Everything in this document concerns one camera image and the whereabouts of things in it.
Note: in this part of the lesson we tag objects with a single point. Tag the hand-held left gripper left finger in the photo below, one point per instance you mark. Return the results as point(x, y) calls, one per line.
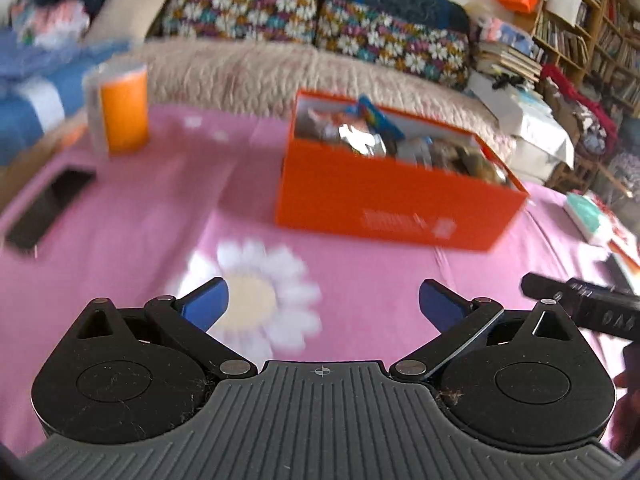
point(207, 302)

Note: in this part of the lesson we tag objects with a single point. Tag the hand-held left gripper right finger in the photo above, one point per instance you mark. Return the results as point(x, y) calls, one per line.
point(440, 305)

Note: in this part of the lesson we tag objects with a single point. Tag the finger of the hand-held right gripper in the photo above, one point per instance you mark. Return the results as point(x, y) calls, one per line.
point(542, 286)

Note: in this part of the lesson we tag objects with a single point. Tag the orange cardboard box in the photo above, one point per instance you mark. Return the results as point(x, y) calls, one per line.
point(390, 200)

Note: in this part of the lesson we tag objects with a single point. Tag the pile of snack packets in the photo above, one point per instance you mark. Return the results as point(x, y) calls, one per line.
point(365, 140)

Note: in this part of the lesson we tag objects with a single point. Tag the person's right hand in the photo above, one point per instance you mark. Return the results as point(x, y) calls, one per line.
point(631, 410)

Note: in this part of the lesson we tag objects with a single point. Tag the red white booklet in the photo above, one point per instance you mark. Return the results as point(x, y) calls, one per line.
point(625, 240)

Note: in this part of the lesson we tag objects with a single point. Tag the teal tissue pack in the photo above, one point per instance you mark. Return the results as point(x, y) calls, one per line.
point(587, 215)

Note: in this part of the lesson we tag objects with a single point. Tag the pink flowered tablecloth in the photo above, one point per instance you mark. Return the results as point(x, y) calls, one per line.
point(150, 240)

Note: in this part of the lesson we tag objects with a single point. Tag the heap of patterned clothes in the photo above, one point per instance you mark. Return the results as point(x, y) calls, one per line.
point(625, 165)

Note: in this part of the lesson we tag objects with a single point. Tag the red cloth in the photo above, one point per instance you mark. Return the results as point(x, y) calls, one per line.
point(595, 110)

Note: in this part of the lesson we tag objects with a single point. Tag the black smartphone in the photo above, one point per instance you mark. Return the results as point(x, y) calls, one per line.
point(45, 210)

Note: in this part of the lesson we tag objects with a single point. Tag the orange cylindrical can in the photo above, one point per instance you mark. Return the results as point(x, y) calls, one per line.
point(125, 110)

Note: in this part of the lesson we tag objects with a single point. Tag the beige quilted sofa cover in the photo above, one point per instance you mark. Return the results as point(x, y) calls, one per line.
point(225, 75)

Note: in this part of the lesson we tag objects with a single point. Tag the stack of books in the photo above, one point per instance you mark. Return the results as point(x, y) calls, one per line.
point(505, 57)

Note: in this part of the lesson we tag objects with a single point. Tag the wooden bookshelf with books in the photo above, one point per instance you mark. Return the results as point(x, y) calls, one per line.
point(600, 35)

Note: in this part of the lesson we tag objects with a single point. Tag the floral sofa cushion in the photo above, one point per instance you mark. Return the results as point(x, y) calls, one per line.
point(395, 40)
point(240, 10)

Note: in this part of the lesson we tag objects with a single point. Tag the blue striped blanket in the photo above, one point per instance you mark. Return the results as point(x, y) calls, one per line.
point(30, 100)

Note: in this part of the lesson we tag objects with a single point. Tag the beige pillow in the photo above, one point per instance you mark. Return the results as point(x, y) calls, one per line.
point(132, 10)

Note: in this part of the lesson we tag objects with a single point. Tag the dark blue patterned sofa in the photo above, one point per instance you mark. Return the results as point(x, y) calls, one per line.
point(400, 0)

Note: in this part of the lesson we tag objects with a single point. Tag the pink white floral cloth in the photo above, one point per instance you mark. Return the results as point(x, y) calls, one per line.
point(55, 17)

